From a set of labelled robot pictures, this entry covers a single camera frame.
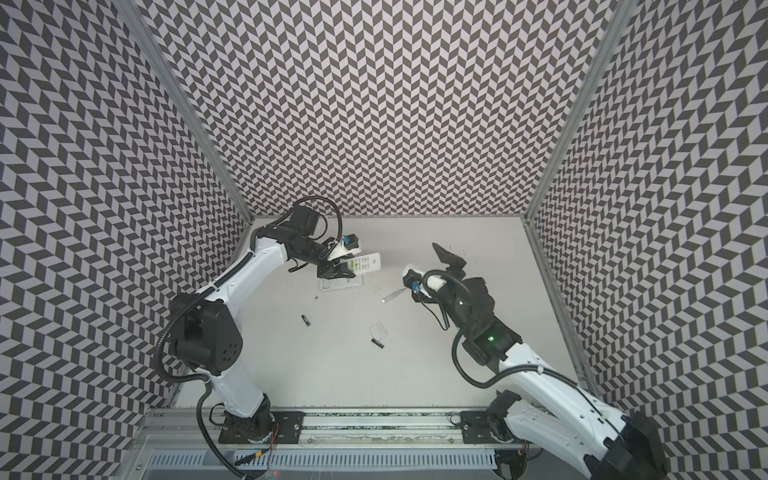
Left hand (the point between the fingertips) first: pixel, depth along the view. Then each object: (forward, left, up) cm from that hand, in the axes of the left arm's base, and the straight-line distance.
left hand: (349, 263), depth 84 cm
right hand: (-8, -21, +10) cm, 25 cm away
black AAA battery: (-11, +14, -17) cm, 24 cm away
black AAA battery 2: (-17, -8, -17) cm, 25 cm away
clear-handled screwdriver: (-1, -12, -16) cm, 20 cm away
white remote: (+3, +5, -16) cm, 17 cm away
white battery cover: (-13, -7, -17) cm, 23 cm away
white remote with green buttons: (-1, -5, +2) cm, 5 cm away
